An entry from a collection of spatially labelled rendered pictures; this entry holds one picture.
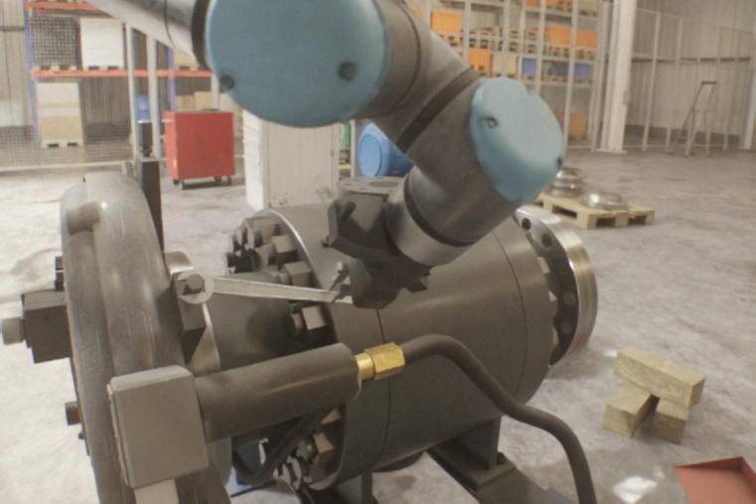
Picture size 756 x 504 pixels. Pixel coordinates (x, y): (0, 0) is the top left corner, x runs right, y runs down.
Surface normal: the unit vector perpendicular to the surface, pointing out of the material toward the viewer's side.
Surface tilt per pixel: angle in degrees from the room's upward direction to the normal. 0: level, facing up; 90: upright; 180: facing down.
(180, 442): 67
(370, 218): 50
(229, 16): 92
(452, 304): 61
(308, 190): 90
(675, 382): 90
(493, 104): 54
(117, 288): 44
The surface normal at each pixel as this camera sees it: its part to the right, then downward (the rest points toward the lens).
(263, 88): -0.24, 0.28
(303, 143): 0.43, 0.22
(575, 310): -0.85, 0.11
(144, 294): 0.38, -0.52
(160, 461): 0.50, -0.18
